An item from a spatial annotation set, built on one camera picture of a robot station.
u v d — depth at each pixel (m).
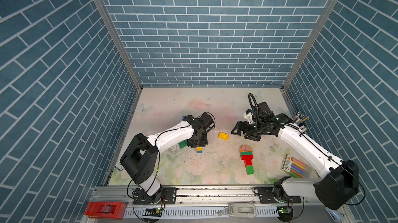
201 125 0.63
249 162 0.82
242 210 0.68
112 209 0.65
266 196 0.73
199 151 0.88
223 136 0.94
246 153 0.87
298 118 0.84
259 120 0.61
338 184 0.39
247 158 0.84
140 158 0.44
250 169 0.82
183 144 0.89
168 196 0.74
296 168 0.82
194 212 0.77
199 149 0.84
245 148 0.87
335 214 0.68
